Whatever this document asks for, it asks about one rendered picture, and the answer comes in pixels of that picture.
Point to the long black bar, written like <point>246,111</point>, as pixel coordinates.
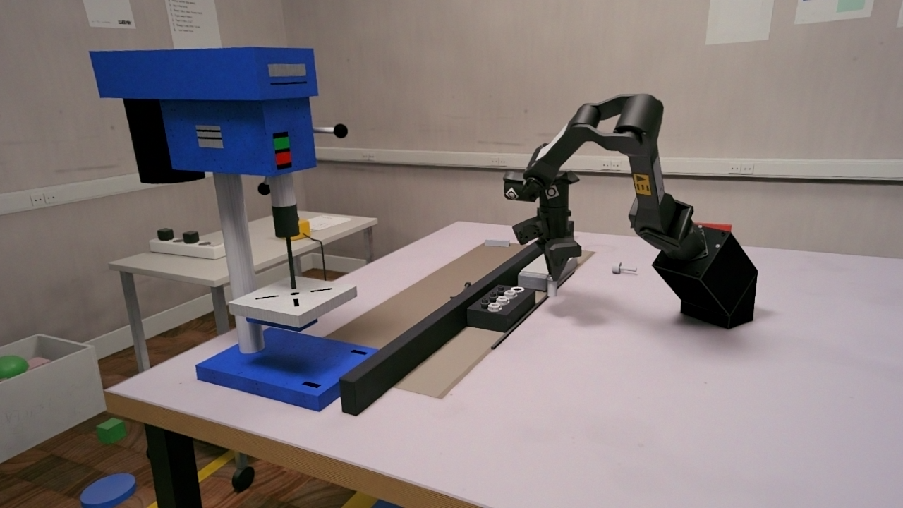
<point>371,378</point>

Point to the grey headed pin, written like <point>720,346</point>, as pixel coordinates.
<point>617,267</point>

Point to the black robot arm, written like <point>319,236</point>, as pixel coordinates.
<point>659,219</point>

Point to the grey flanged bushing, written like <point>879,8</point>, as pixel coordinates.
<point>551,286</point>

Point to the grey t-shaped rod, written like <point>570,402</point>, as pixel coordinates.
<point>467,284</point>

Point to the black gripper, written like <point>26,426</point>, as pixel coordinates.
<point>558,248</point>

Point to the blue drill press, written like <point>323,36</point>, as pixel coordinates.
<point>249,129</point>

